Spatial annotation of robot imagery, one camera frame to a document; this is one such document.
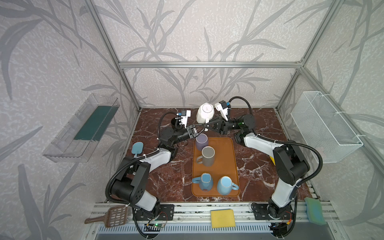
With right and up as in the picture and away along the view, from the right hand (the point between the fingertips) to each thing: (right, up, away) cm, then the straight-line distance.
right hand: (206, 125), depth 68 cm
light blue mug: (+10, -30, +4) cm, 32 cm away
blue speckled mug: (0, -28, +5) cm, 29 cm away
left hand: (+1, 0, +3) cm, 3 cm away
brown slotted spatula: (-45, -46, +5) cm, 64 cm away
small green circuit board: (-26, -50, +4) cm, 57 cm away
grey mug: (+2, -16, +15) cm, 22 cm away
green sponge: (+53, -42, +4) cm, 68 cm away
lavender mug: (-2, -11, +23) cm, 25 cm away
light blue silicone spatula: (-45, -16, +29) cm, 56 cm away
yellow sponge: (+8, -45, +3) cm, 46 cm away
